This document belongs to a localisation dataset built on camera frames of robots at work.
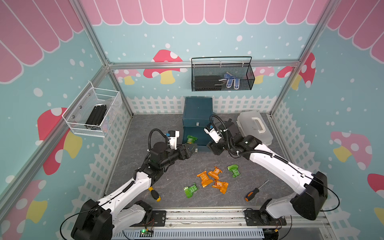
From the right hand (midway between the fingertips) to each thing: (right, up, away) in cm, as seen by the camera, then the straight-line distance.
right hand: (210, 142), depth 78 cm
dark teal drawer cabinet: (-7, +17, +18) cm, 26 cm away
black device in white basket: (-55, +13, -8) cm, 57 cm away
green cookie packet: (+15, -17, +11) cm, 26 cm away
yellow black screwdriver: (-30, -29, +3) cm, 42 cm away
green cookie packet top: (-11, 0, +16) cm, 19 cm away
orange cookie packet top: (+4, -20, +10) cm, 22 cm away
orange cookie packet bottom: (+7, -25, +5) cm, 27 cm away
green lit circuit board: (-32, -44, -6) cm, 55 cm away
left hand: (-9, -3, -2) cm, 10 cm away
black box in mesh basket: (-2, +34, +10) cm, 35 cm away
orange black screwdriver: (+21, -29, +1) cm, 36 cm away
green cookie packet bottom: (-11, -27, +4) cm, 30 cm away
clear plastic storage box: (+29, +11, +21) cm, 38 cm away
